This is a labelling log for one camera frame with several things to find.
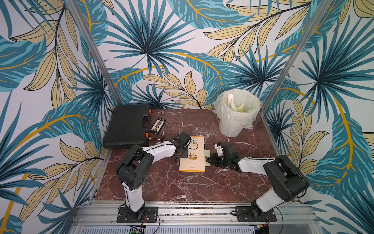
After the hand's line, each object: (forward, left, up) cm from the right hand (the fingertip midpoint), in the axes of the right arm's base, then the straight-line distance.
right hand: (206, 159), depth 91 cm
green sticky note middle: (+6, -2, -3) cm, 7 cm away
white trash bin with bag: (+27, -22, +16) cm, 38 cm away
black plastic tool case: (+24, +51, +7) cm, 57 cm away
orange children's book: (-1, +7, -1) cm, 7 cm away
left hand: (+4, +16, 0) cm, 16 cm away
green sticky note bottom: (-3, 0, -1) cm, 3 cm away
